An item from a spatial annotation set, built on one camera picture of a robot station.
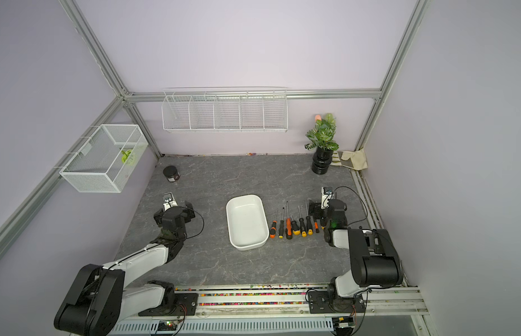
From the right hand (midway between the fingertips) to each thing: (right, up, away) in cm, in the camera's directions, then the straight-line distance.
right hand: (320, 198), depth 95 cm
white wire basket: (-88, +16, -14) cm, 90 cm away
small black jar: (-75, +11, +13) cm, 77 cm away
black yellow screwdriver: (-18, -13, -4) cm, 23 cm away
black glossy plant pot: (+3, +18, +11) cm, 22 cm away
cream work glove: (+26, +19, +25) cm, 41 cm away
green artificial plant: (0, +29, -4) cm, 29 cm away
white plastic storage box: (-34, -10, -1) cm, 35 cm away
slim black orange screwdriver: (-3, -12, -3) cm, 13 cm away
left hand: (-63, -2, -8) cm, 64 cm away
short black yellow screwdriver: (-12, -13, -6) cm, 19 cm away
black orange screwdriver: (-22, -13, -5) cm, 26 cm away
